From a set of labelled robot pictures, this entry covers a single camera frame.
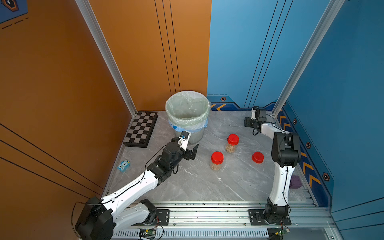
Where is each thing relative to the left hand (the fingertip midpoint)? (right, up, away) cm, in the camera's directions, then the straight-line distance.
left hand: (190, 139), depth 79 cm
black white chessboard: (-37, +4, +27) cm, 46 cm away
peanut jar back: (+25, -8, +18) cm, 32 cm away
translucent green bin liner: (-3, +18, +23) cm, 29 cm away
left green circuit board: (-19, -45, -8) cm, 49 cm away
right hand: (+43, +11, +30) cm, 53 cm away
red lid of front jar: (+41, -13, +13) cm, 45 cm away
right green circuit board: (+44, -43, -9) cm, 62 cm away
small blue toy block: (-41, -17, +11) cm, 46 cm away
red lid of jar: (+15, -11, +4) cm, 19 cm away
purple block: (+57, -23, +1) cm, 61 cm away
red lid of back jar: (+25, -1, +10) cm, 27 cm away
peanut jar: (+15, -17, +8) cm, 24 cm away
